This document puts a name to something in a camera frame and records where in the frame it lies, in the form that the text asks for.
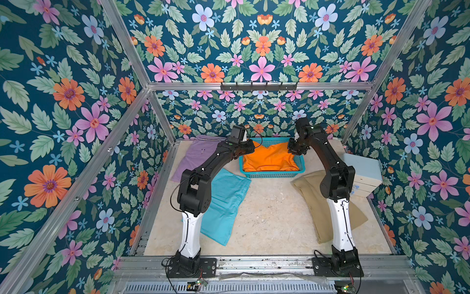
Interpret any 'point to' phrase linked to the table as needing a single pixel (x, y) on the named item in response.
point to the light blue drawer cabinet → (368, 174)
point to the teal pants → (227, 191)
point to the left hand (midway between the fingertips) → (255, 143)
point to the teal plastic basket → (269, 141)
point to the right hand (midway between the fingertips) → (290, 149)
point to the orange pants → (275, 158)
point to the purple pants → (201, 147)
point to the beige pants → (309, 187)
